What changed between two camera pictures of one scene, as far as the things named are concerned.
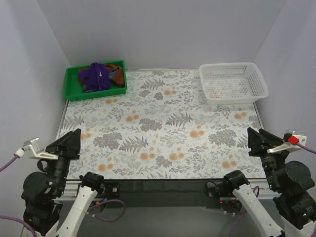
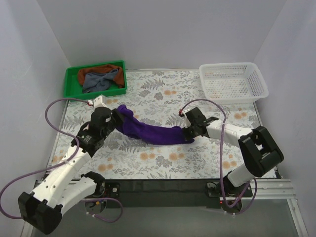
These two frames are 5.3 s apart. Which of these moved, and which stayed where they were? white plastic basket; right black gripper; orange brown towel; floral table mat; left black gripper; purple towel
Moved: purple towel; left black gripper; right black gripper
Stayed: white plastic basket; orange brown towel; floral table mat
